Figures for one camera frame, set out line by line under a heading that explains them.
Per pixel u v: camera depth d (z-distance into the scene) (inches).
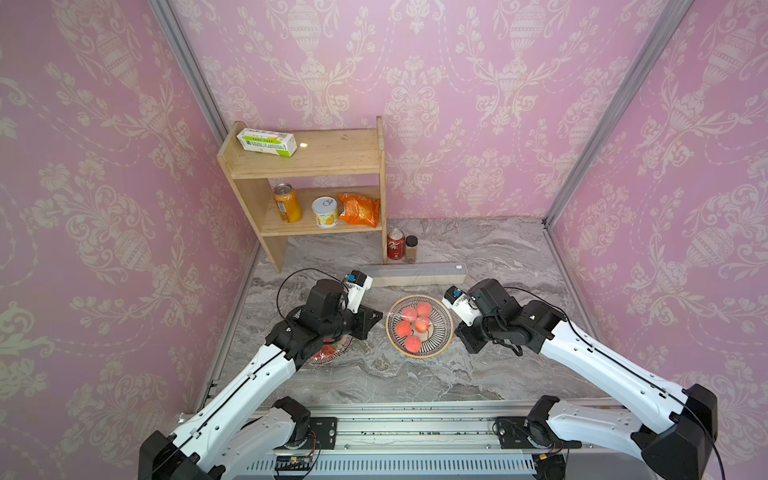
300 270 25.4
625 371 17.2
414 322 35.3
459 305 27.0
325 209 34.6
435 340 35.1
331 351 33.3
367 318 25.9
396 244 40.3
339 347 33.7
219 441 16.0
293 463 28.7
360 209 34.9
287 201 33.5
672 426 15.4
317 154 30.5
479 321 25.5
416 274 38.2
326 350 33.2
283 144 29.3
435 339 35.2
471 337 26.0
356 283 26.0
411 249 41.0
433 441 28.8
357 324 25.9
